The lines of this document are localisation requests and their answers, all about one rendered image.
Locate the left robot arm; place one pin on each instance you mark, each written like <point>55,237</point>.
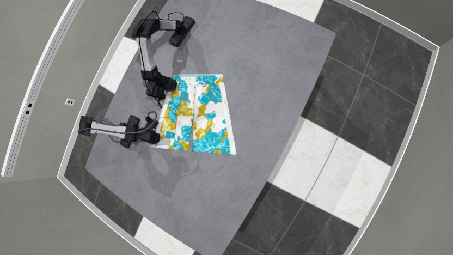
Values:
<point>148,65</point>

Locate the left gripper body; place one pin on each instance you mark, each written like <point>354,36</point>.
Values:
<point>169,83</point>

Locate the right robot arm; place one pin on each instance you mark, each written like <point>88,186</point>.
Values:
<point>120,131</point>

